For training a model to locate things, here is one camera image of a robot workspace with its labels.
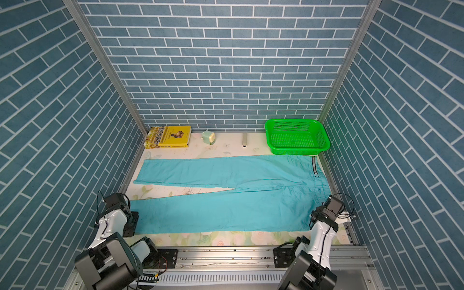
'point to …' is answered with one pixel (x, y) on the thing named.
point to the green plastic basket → (295, 136)
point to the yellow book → (164, 136)
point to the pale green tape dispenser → (208, 137)
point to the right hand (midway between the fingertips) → (330, 213)
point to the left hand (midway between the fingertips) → (136, 221)
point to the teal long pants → (267, 193)
